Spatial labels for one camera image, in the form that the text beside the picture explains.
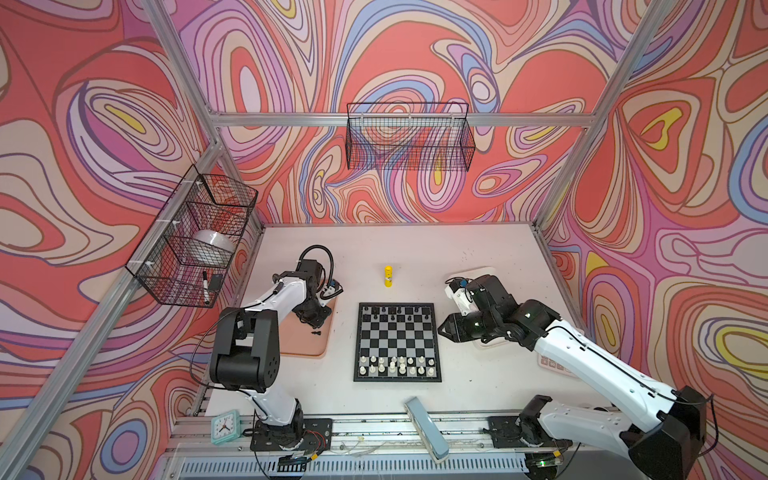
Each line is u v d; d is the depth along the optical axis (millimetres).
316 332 908
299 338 922
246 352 471
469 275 646
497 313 563
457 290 689
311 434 733
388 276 967
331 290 859
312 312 778
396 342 867
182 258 738
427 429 744
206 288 719
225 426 732
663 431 377
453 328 649
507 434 734
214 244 721
